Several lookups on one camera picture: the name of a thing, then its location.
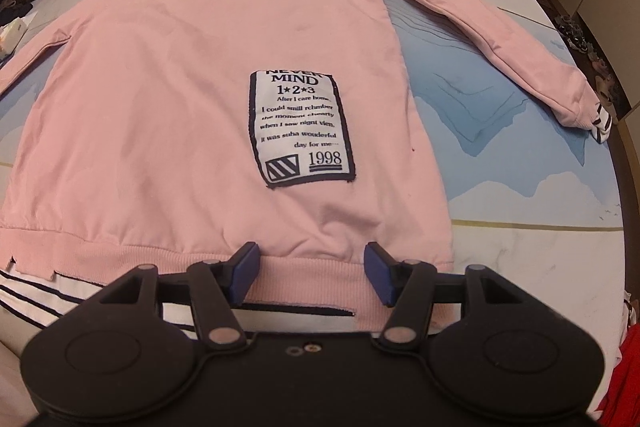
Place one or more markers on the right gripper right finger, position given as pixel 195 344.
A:
pixel 412 288

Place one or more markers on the red cloth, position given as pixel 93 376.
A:
pixel 621 405

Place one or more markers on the pink sweatshirt with striped hem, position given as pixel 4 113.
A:
pixel 175 131

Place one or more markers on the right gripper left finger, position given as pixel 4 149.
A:
pixel 131 305

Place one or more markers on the tissue pack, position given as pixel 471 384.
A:
pixel 10 36

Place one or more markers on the shoes on floor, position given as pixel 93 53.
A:
pixel 595 66

